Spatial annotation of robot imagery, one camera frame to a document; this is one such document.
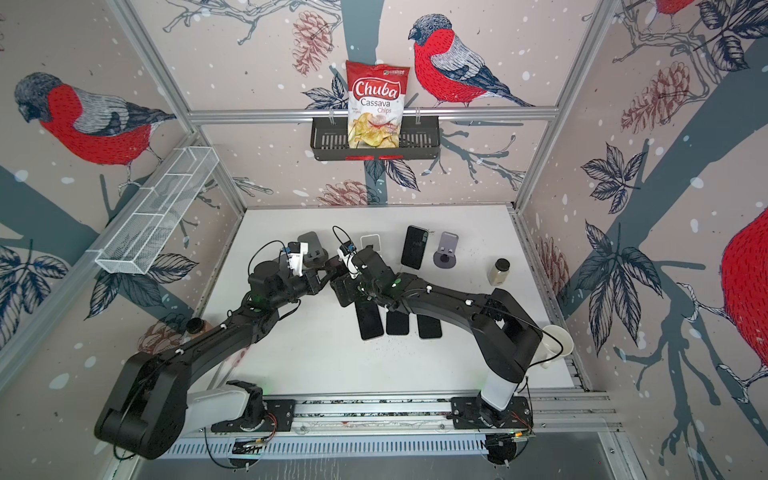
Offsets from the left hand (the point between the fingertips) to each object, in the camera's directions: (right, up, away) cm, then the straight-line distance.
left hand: (339, 265), depth 81 cm
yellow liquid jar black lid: (+48, -3, +11) cm, 50 cm away
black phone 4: (+22, +5, +14) cm, 26 cm away
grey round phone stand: (+34, +1, +21) cm, 40 cm away
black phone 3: (+26, -19, +7) cm, 33 cm away
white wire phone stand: (+5, +8, +16) cm, 18 cm away
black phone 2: (+16, -19, +10) cm, 27 cm away
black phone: (+3, -5, -8) cm, 10 cm away
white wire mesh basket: (-48, +8, -8) cm, 49 cm away
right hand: (0, -4, +3) cm, 5 cm away
